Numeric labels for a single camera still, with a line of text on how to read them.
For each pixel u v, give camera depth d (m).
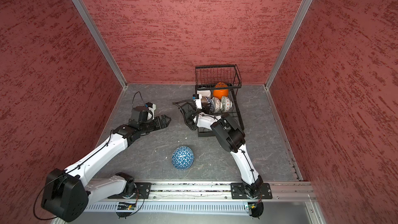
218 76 1.00
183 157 0.82
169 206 0.71
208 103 0.94
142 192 0.74
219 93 1.07
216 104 0.96
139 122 0.62
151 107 0.76
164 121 0.74
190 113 0.78
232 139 0.56
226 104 0.97
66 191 0.39
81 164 0.44
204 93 1.07
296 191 0.76
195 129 0.76
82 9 0.80
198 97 0.88
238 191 0.74
